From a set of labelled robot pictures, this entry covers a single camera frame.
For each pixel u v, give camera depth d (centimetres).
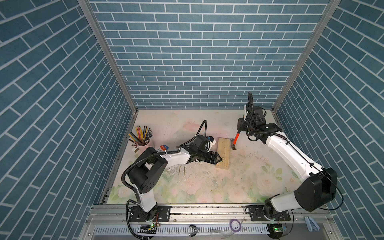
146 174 47
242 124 75
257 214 74
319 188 41
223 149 94
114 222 75
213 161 78
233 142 96
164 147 99
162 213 74
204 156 78
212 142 84
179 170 89
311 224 69
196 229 69
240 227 70
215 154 80
